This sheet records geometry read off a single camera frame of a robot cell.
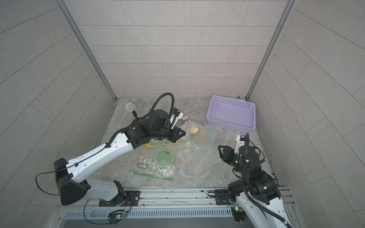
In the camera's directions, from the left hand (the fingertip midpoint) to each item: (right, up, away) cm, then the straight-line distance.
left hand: (188, 134), depth 68 cm
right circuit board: (+25, -40, +1) cm, 47 cm away
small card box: (-7, +13, +41) cm, 43 cm away
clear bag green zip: (-16, -20, +12) cm, 28 cm away
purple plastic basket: (+36, +8, +37) cm, 52 cm away
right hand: (+14, -7, 0) cm, 16 cm away
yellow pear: (+3, -1, +21) cm, 21 cm away
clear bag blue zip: (+8, -7, +28) cm, 30 cm away
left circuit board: (-34, -38, -2) cm, 51 cm away
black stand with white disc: (-33, +14, +11) cm, 37 cm away
